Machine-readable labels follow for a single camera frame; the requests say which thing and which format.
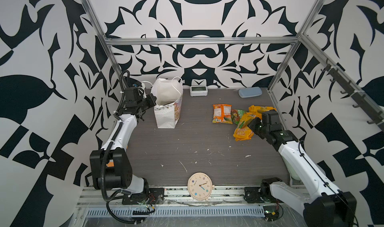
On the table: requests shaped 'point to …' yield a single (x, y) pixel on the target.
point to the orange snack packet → (222, 113)
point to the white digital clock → (198, 90)
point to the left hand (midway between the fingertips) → (156, 94)
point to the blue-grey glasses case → (249, 92)
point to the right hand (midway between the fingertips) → (251, 120)
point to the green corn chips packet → (236, 115)
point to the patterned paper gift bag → (169, 94)
